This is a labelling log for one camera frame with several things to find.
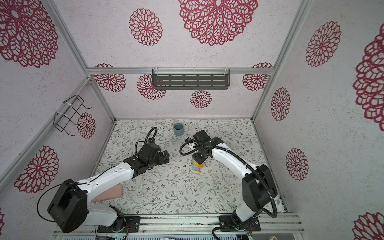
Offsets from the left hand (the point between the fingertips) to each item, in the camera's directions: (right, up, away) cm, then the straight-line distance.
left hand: (162, 158), depth 87 cm
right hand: (+21, +2, -1) cm, 21 cm away
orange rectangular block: (+23, -6, +7) cm, 25 cm away
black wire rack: (-47, +20, -14) cm, 53 cm away
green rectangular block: (+19, -4, +2) cm, 20 cm away
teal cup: (+7, +18, +21) cm, 29 cm away
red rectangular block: (+20, -8, +4) cm, 22 cm away
